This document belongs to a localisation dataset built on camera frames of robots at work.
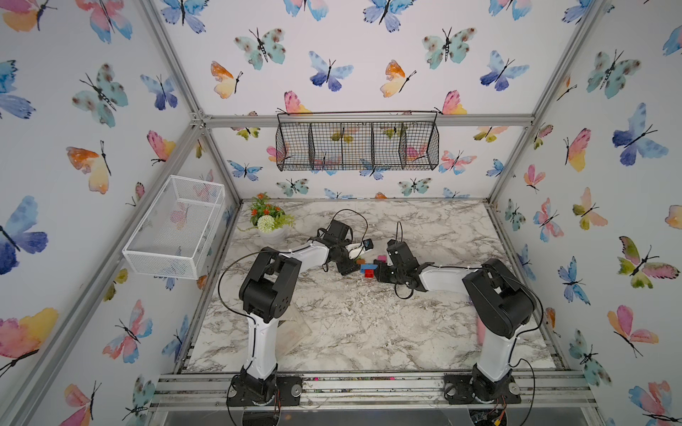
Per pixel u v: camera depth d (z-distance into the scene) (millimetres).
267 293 532
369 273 962
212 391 755
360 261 987
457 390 735
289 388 742
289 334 845
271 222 928
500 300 507
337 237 805
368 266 961
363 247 866
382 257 959
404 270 761
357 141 985
